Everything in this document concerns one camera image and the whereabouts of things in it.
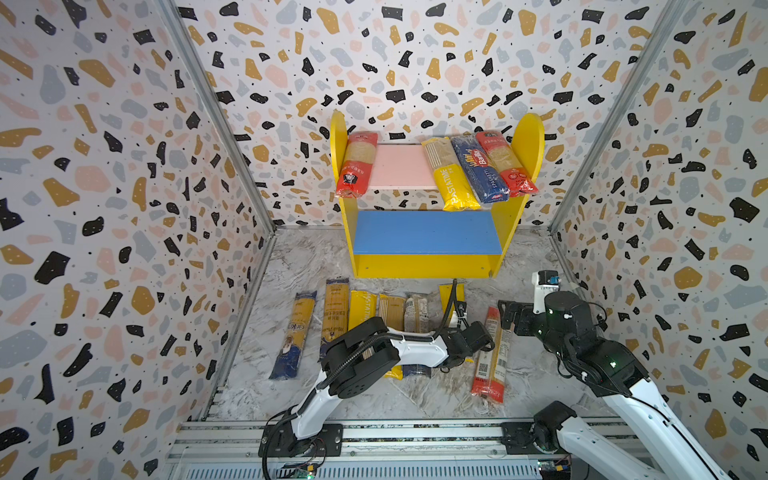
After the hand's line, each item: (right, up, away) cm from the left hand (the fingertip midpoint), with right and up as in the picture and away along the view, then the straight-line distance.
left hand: (467, 334), depth 90 cm
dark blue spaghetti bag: (-52, -6, -7) cm, 53 cm away
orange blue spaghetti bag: (-41, +6, +4) cm, 42 cm away
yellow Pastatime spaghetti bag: (-33, +7, +7) cm, 34 cm away
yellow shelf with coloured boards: (-11, +27, +8) cm, 30 cm away
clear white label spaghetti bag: (-15, +4, +2) cm, 16 cm away
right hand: (+7, +14, -20) cm, 25 cm away
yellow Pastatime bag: (-23, +7, +5) cm, 24 cm away
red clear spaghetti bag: (+5, -8, -7) cm, 12 cm away
